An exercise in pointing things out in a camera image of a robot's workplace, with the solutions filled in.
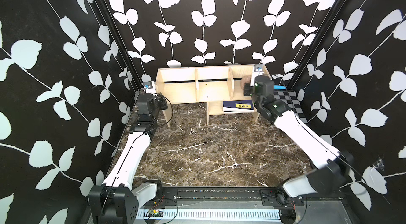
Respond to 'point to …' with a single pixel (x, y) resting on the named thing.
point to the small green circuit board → (153, 213)
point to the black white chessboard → (290, 98)
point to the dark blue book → (236, 106)
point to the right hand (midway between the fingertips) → (248, 76)
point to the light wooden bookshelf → (211, 85)
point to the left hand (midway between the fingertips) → (160, 91)
